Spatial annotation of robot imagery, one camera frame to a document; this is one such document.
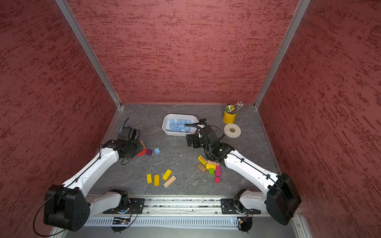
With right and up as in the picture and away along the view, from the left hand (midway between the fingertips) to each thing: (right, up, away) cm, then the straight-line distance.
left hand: (139, 151), depth 84 cm
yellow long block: (+16, -13, -1) cm, 21 cm away
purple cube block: (+3, -2, +8) cm, 9 cm away
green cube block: (+42, -12, 0) cm, 44 cm away
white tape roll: (+59, +10, +21) cm, 64 cm away
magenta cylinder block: (+45, -16, -2) cm, 48 cm away
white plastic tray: (+17, +15, +22) cm, 31 cm away
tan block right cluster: (+44, -8, +3) cm, 45 cm away
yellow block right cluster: (+41, -10, +3) cm, 42 cm away
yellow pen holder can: (+57, +22, +19) cm, 64 cm away
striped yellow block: (+37, -6, +3) cm, 38 cm away
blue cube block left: (+8, -2, +9) cm, 12 cm away
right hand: (+31, +8, -4) cm, 33 cm away
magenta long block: (+46, -12, +1) cm, 48 cm away
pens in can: (+59, +25, +16) cm, 66 cm away
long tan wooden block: (+20, -15, -2) cm, 25 cm away
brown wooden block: (+37, -11, +3) cm, 38 cm away
